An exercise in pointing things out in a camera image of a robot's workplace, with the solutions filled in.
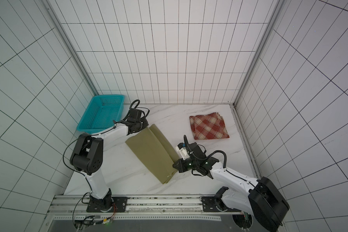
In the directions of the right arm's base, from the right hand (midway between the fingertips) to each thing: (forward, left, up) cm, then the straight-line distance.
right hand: (173, 162), depth 81 cm
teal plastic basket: (+40, +62, -5) cm, 74 cm away
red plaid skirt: (+31, -25, -6) cm, 40 cm away
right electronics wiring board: (-24, -37, -10) cm, 45 cm away
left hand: (+25, +21, +1) cm, 33 cm away
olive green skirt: (+9, +15, -1) cm, 17 cm away
